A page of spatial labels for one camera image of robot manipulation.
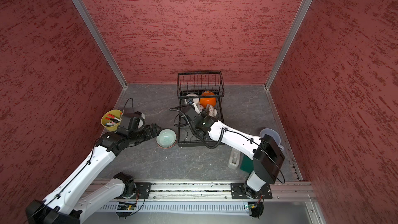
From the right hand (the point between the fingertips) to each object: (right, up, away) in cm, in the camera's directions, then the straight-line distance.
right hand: (196, 117), depth 82 cm
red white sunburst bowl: (+9, +2, +9) cm, 13 cm away
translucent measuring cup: (+44, -11, +3) cm, 45 cm away
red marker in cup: (-50, -2, +6) cm, 50 cm away
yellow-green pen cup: (-49, -5, +1) cm, 49 cm away
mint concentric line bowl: (-18, -13, +7) cm, 24 cm away
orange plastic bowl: (+5, +8, +19) cm, 21 cm away
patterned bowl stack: (-18, -19, +5) cm, 27 cm away
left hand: (-21, -9, -5) cm, 24 cm away
